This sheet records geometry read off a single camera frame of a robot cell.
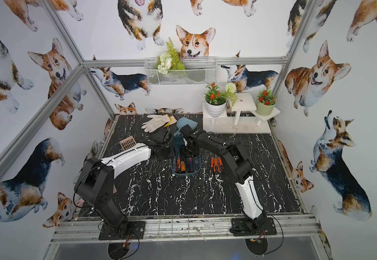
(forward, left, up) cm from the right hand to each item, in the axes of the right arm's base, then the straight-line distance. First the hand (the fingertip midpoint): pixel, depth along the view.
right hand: (182, 155), depth 95 cm
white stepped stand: (+26, -34, +17) cm, 46 cm away
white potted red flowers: (+19, -19, +24) cm, 36 cm away
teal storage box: (-6, 0, 0) cm, 6 cm away
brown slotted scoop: (+12, +37, -4) cm, 39 cm away
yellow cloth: (+31, +10, -4) cm, 33 cm away
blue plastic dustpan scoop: (+31, +2, -5) cm, 32 cm away
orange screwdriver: (-4, -21, -3) cm, 22 cm away
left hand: (+1, +4, +4) cm, 6 cm away
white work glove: (+28, +21, -2) cm, 35 cm away
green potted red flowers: (+22, -48, +20) cm, 57 cm away
